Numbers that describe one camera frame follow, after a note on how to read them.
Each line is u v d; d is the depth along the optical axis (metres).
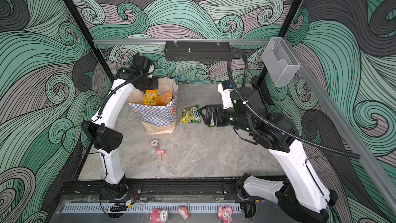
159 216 0.62
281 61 0.79
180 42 0.93
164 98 1.00
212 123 0.47
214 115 0.47
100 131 0.47
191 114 0.99
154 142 0.83
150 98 0.79
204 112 0.50
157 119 0.85
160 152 0.83
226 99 0.48
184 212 0.64
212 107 0.47
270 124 0.32
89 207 0.70
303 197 0.36
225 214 0.65
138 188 0.75
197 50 0.95
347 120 0.54
